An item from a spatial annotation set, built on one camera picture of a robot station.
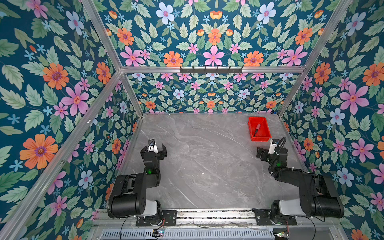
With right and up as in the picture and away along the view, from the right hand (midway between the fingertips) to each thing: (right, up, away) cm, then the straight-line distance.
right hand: (266, 148), depth 93 cm
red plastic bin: (+6, +8, +17) cm, 20 cm away
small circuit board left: (-63, -39, -21) cm, 77 cm away
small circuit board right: (-2, -38, -22) cm, 44 cm away
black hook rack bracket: (-35, +49, 0) cm, 60 cm away
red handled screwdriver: (+1, +14, +16) cm, 21 cm away
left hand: (-69, +5, -5) cm, 69 cm away
